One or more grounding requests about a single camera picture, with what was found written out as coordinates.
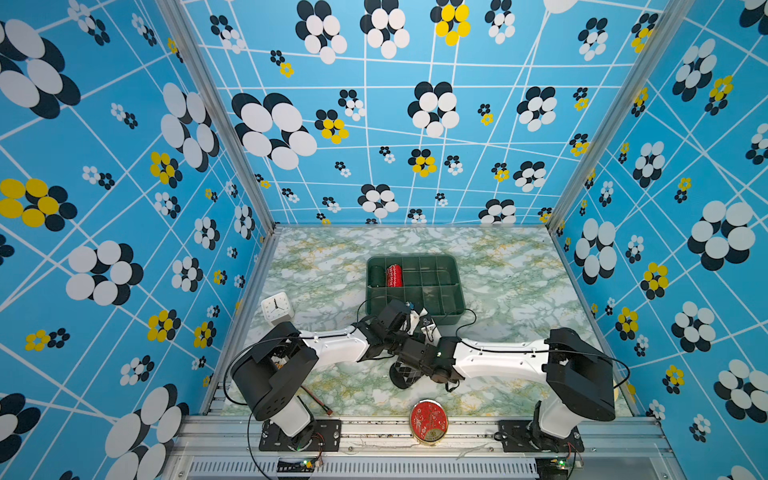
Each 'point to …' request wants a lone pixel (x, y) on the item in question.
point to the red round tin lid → (429, 421)
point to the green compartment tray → (433, 282)
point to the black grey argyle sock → (403, 375)
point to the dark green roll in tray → (376, 276)
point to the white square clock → (277, 309)
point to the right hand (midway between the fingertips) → (436, 353)
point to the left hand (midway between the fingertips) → (434, 350)
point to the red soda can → (395, 275)
